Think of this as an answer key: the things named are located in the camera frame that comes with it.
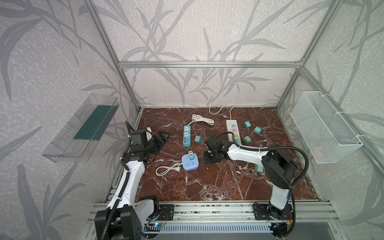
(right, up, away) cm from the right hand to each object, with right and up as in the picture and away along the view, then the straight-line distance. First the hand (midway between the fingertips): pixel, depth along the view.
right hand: (203, 155), depth 90 cm
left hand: (-19, +15, -9) cm, 26 cm away
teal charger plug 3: (+39, +15, +15) cm, 44 cm away
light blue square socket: (-8, +2, -3) cm, 9 cm away
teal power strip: (-11, +10, +11) cm, 19 cm away
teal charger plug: (-4, +9, +9) cm, 13 cm away
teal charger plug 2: (+32, +19, +18) cm, 41 cm away
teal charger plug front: (-8, +1, -4) cm, 8 cm away
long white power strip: (+20, +17, +15) cm, 31 cm away
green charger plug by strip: (+29, +9, +9) cm, 32 cm away
